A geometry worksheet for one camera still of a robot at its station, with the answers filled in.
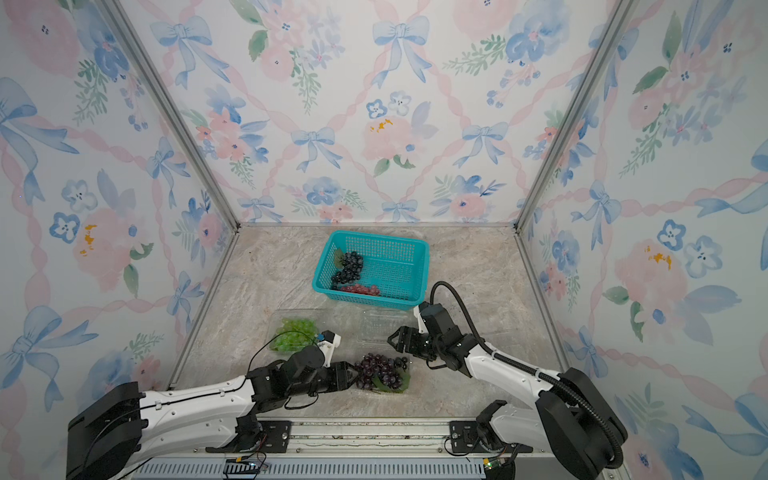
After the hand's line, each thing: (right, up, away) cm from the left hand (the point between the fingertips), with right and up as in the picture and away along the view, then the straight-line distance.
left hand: (362, 374), depth 78 cm
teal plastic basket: (+3, +26, +29) cm, 39 cm away
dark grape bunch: (-6, +28, +26) cm, 38 cm away
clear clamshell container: (+2, +9, +14) cm, 17 cm away
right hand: (+7, +10, +7) cm, 14 cm away
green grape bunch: (-20, +9, +6) cm, 23 cm away
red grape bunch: (+1, +20, +20) cm, 28 cm away
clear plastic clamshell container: (-27, +12, +13) cm, 32 cm away
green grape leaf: (+11, -1, 0) cm, 11 cm away
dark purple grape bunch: (+3, +3, -1) cm, 4 cm away
